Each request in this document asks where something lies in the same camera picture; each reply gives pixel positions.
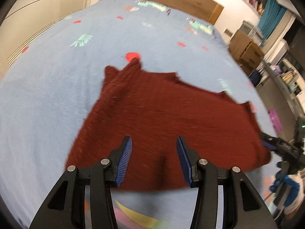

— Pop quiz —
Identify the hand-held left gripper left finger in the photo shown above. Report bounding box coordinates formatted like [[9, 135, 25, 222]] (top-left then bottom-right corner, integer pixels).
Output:
[[30, 136, 132, 229]]

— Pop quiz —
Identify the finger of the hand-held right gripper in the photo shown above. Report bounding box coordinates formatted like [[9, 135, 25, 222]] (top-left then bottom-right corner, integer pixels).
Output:
[[258, 132, 280, 152]]

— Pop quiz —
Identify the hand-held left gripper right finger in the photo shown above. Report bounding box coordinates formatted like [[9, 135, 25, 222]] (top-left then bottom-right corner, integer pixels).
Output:
[[176, 136, 278, 229]]

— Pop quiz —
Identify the dark red knit sweater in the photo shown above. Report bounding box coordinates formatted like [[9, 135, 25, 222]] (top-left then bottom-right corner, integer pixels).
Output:
[[64, 58, 272, 193]]

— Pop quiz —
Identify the person's right forearm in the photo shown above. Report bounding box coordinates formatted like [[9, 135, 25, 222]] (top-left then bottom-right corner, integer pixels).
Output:
[[283, 174, 305, 216]]

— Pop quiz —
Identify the person's right hand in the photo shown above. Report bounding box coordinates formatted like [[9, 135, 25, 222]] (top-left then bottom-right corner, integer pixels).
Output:
[[270, 162, 300, 194]]

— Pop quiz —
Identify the purple plastic stool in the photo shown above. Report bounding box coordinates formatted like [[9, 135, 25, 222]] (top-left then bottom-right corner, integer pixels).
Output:
[[267, 108, 283, 134]]

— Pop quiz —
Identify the long grey desk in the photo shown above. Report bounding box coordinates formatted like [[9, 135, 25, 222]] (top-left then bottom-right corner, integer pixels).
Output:
[[259, 60, 305, 115]]

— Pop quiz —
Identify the dark blue bag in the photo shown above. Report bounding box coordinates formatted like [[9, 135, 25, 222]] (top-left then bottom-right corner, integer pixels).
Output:
[[248, 70, 262, 87]]

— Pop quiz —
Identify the wooden nightstand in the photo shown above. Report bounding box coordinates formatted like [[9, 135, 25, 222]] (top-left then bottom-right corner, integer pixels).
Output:
[[228, 30, 265, 70]]

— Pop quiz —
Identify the blue printed blanket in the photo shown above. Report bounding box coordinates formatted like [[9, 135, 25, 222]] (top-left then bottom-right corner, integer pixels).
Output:
[[0, 0, 279, 229]]

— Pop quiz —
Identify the white printer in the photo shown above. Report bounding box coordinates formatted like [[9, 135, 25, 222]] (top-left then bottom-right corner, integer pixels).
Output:
[[239, 21, 263, 44]]

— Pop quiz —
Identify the teal curtain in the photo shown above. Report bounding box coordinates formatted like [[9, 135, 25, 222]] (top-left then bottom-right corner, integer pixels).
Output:
[[258, 0, 288, 44]]

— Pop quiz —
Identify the white wardrobe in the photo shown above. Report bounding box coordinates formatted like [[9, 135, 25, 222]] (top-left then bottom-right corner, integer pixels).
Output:
[[0, 0, 105, 77]]

